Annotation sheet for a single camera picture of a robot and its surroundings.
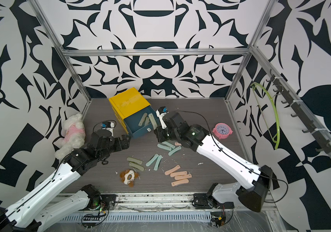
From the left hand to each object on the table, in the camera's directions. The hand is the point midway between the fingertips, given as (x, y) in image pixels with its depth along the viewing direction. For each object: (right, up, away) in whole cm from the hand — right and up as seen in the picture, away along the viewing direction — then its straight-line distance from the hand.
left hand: (122, 135), depth 76 cm
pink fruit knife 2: (+30, -23, +7) cm, 38 cm away
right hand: (+17, +4, -5) cm, 19 cm away
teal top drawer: (+8, +6, +10) cm, 14 cm away
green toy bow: (+73, +1, -10) cm, 74 cm away
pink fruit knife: (+30, -8, +18) cm, 36 cm away
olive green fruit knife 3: (+5, -19, +10) cm, 22 cm away
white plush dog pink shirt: (-29, -2, +7) cm, 30 cm away
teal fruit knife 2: (+18, -17, +11) cm, 27 cm away
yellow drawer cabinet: (+1, +17, +6) cm, 18 cm away
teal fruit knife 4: (+28, -12, +16) cm, 34 cm away
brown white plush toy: (+2, -23, +3) cm, 23 cm away
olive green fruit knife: (+16, +8, -7) cm, 19 cm away
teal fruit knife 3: (+21, -10, +18) cm, 30 cm away
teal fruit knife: (+14, -17, +11) cm, 25 cm away
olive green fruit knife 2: (+4, -17, +12) cm, 21 cm away
